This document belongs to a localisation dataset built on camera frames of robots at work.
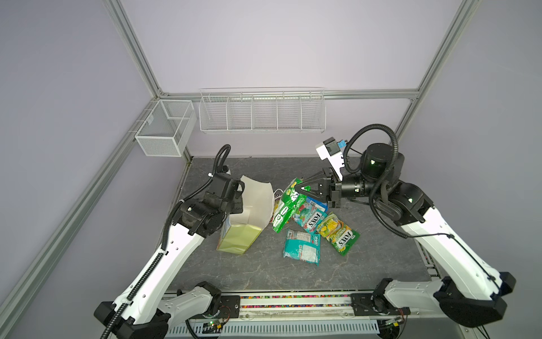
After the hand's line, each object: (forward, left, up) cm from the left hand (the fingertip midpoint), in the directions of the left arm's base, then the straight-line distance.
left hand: (233, 199), depth 70 cm
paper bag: (-10, -2, -4) cm, 11 cm away
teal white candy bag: (-9, -25, -24) cm, 36 cm away
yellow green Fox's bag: (-4, -40, -25) cm, 47 cm away
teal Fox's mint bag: (+6, -30, -24) cm, 38 cm away
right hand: (-11, -19, +19) cm, 29 cm away
